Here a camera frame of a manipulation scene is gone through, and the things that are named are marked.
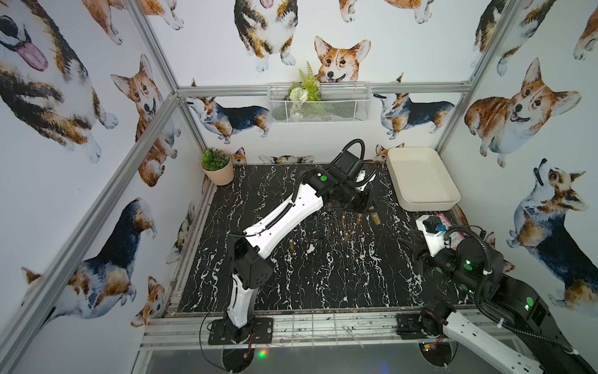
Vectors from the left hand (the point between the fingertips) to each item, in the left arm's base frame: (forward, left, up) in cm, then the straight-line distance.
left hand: (382, 209), depth 69 cm
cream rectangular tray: (+31, -31, -25) cm, 51 cm away
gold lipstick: (+1, +29, -29) cm, 41 cm away
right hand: (-9, -4, +1) cm, 10 cm away
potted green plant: (+35, +62, -17) cm, 73 cm away
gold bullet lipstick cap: (+13, +7, -28) cm, 32 cm away
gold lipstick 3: (-1, +1, -3) cm, 4 cm away
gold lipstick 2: (+12, +1, -28) cm, 31 cm away
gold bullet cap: (+5, +7, -28) cm, 30 cm away
